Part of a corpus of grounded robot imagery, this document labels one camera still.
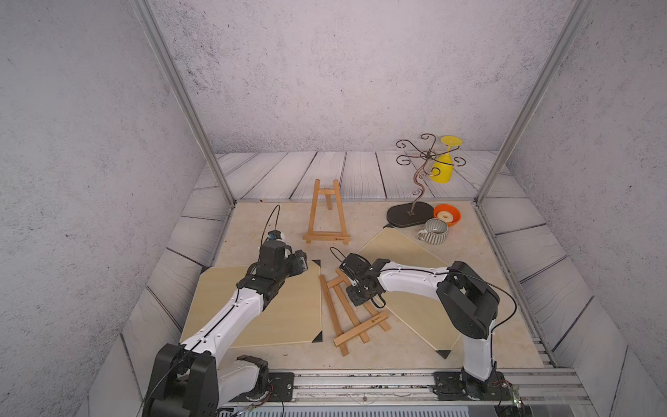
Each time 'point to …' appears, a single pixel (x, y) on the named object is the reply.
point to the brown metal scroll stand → (421, 162)
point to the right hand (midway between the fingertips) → (358, 295)
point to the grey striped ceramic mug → (434, 233)
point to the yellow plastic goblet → (443, 166)
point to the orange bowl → (448, 213)
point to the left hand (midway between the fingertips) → (302, 256)
